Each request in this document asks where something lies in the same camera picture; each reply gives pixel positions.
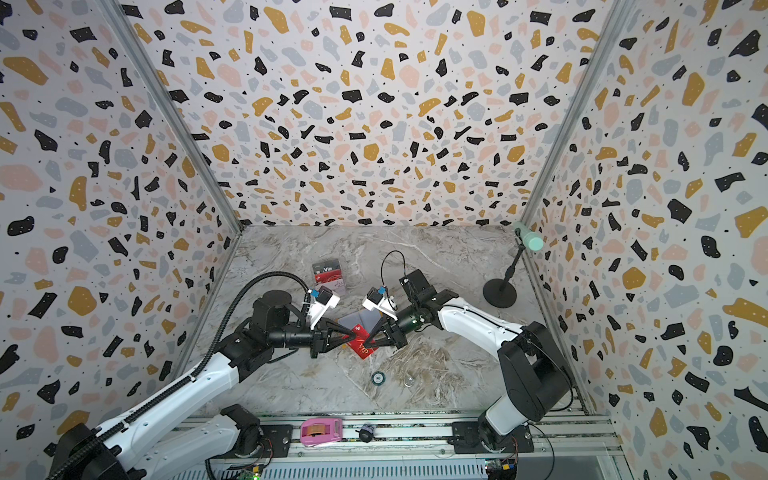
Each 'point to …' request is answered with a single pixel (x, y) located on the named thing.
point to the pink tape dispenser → (321, 430)
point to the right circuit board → (501, 469)
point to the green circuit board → (253, 474)
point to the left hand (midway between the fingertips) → (356, 334)
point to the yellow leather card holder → (366, 319)
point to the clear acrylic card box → (329, 274)
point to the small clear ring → (409, 381)
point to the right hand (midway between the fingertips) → (368, 341)
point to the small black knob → (366, 433)
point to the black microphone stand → (499, 292)
